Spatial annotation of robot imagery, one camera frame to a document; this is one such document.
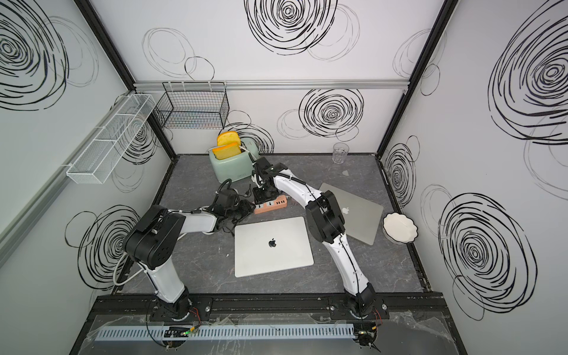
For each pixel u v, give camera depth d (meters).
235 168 1.04
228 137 0.97
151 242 0.49
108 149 0.77
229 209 0.79
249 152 1.00
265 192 0.84
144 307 0.73
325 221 0.59
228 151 0.94
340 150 1.17
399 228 0.93
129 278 0.80
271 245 0.87
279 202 0.98
